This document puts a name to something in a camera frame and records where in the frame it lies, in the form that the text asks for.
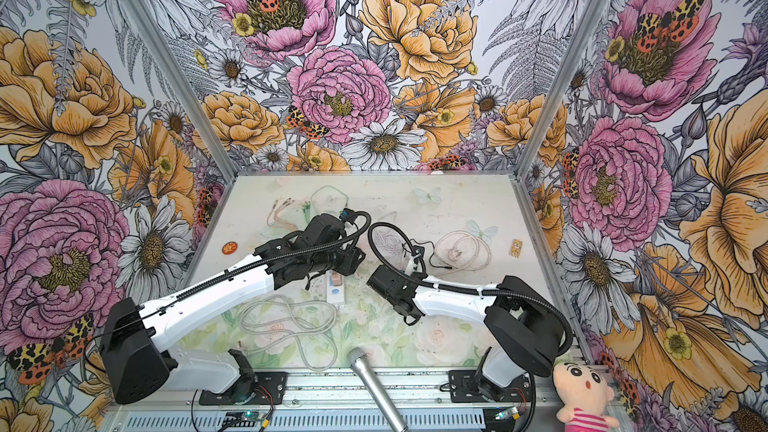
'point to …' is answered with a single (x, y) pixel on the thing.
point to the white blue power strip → (335, 287)
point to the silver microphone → (358, 361)
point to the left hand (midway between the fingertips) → (352, 260)
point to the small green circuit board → (241, 418)
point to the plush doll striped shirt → (585, 394)
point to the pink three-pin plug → (454, 253)
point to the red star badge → (229, 247)
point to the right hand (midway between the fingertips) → (415, 293)
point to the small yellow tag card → (516, 248)
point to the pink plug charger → (337, 278)
